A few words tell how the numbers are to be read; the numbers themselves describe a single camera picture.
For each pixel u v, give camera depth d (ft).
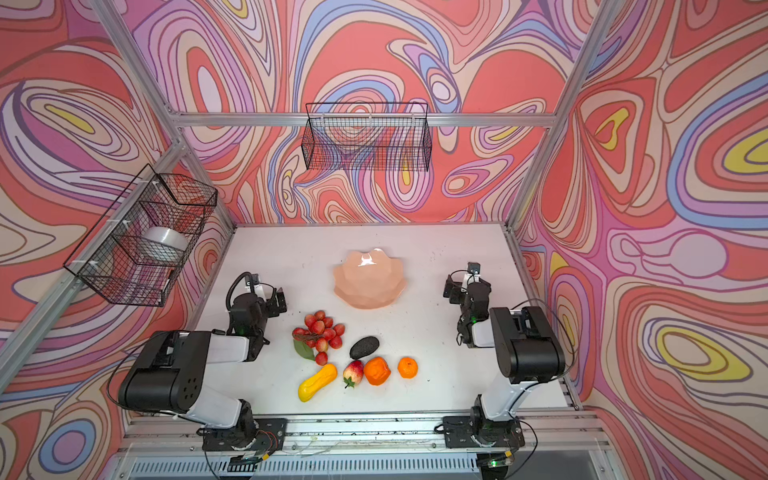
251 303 2.39
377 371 2.57
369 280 3.34
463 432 2.41
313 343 2.81
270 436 2.36
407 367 2.69
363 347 2.76
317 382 2.58
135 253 2.42
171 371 1.49
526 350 1.57
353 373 2.61
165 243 2.32
